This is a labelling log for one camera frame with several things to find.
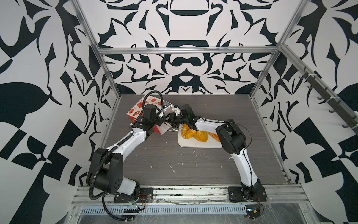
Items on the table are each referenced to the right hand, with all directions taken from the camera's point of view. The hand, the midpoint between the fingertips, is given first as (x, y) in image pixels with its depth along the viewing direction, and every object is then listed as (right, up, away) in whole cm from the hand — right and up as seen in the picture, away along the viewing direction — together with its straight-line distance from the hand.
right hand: (163, 120), depth 91 cm
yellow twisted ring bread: (+16, -8, 0) cm, 18 cm away
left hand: (-1, +8, -4) cm, 9 cm away
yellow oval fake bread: (+25, -10, +1) cm, 27 cm away
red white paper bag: (+2, +7, -17) cm, 18 cm away
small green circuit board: (+47, -44, -20) cm, 68 cm away
